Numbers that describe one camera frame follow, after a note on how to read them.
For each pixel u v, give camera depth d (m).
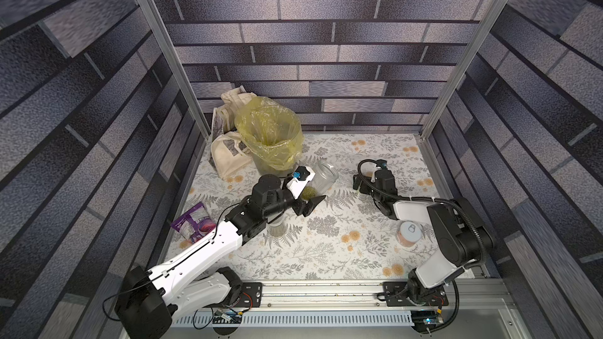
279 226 0.79
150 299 0.38
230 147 0.99
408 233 0.81
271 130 1.01
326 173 0.70
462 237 0.47
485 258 0.43
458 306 0.70
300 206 0.63
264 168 0.99
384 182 0.74
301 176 0.59
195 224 0.85
